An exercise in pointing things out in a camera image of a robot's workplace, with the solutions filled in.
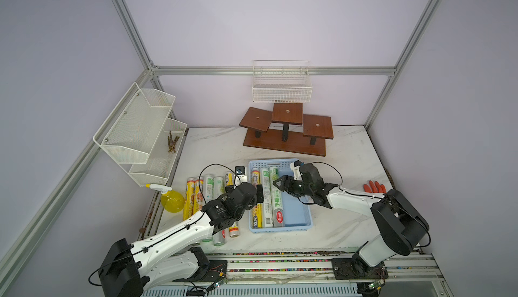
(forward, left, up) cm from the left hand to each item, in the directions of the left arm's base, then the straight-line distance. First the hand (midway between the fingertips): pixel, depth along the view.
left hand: (249, 187), depth 80 cm
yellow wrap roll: (-13, +6, -12) cm, 19 cm away
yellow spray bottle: (+1, +37, -15) cm, 40 cm away
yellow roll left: (+1, +24, -11) cm, 26 cm away
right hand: (+4, -12, -7) cm, 15 cm away
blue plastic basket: (-6, -21, -14) cm, 25 cm away
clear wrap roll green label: (0, -12, -11) cm, 16 cm away
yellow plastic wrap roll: (-6, -3, -11) cm, 13 cm away
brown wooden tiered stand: (+38, -18, -4) cm, 42 cm away
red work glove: (+8, -60, -14) cm, 62 cm away
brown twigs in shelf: (+23, +39, 0) cm, 46 cm away
